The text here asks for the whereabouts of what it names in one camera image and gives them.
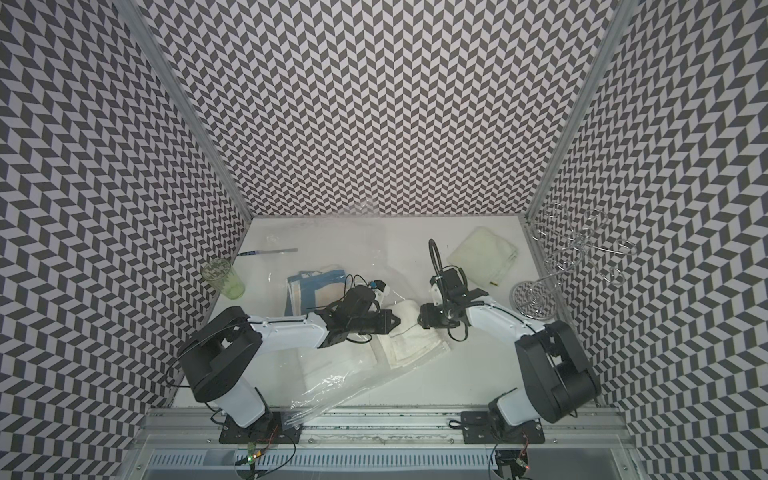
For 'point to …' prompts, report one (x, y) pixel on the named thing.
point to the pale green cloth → (483, 255)
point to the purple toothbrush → (281, 250)
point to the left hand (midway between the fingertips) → (400, 325)
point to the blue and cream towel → (313, 289)
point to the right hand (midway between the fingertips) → (427, 325)
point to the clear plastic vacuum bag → (321, 258)
